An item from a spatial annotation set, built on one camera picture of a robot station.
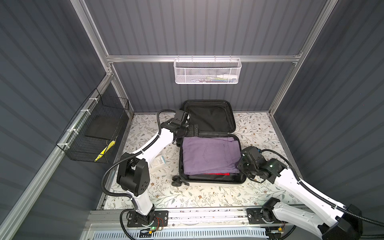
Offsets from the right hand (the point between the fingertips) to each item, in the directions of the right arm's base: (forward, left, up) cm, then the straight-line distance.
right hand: (237, 166), depth 79 cm
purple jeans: (+9, +14, -4) cm, 17 cm away
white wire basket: (+81, +12, +10) cm, 82 cm away
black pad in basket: (+15, +70, +17) cm, 74 cm away
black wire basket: (0, +75, +20) cm, 77 cm away
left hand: (+20, +25, +6) cm, 32 cm away
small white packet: (+8, +44, -8) cm, 46 cm away
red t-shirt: (-1, +9, -7) cm, 12 cm away
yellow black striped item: (+1, +64, +16) cm, 67 cm away
